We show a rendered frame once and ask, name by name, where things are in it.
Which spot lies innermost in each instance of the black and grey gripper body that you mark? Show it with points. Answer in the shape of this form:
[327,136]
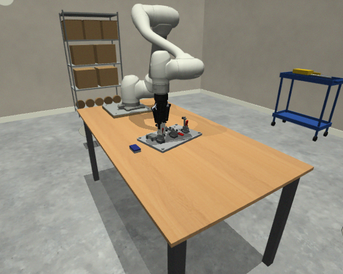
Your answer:
[159,98]

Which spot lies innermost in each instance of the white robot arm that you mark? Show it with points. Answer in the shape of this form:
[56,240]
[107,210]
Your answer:
[162,69]

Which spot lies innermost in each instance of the blue rectangular plate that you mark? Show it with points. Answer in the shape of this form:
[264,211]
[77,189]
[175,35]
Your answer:
[135,148]

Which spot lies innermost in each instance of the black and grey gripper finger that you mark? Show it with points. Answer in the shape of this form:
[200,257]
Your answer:
[165,115]
[158,117]

